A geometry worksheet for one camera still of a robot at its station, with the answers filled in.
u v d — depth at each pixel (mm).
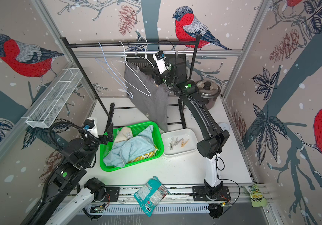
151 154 835
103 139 582
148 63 697
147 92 700
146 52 946
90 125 528
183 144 921
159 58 580
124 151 779
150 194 710
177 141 928
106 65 835
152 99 884
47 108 731
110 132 621
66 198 476
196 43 658
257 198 712
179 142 925
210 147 475
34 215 413
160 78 636
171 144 902
